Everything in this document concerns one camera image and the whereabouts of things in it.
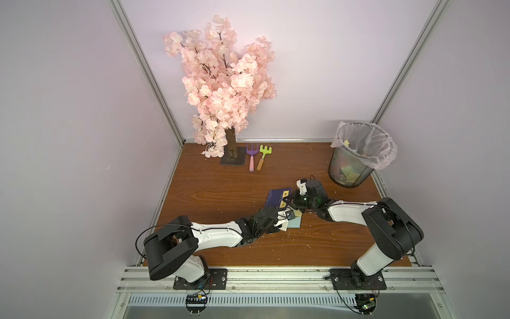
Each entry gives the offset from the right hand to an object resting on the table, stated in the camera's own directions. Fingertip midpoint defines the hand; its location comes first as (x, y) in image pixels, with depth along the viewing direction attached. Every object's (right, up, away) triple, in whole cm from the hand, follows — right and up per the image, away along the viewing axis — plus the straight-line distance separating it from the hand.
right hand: (283, 193), depth 89 cm
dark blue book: (-4, -3, +5) cm, 7 cm away
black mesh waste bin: (+30, +12, +2) cm, 32 cm away
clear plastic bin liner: (+41, +24, +3) cm, 48 cm away
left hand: (-2, -6, -5) cm, 9 cm away
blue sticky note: (+4, -12, -5) cm, 14 cm away
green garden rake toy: (-9, +21, +25) cm, 33 cm away
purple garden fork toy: (-16, +19, +25) cm, 35 cm away
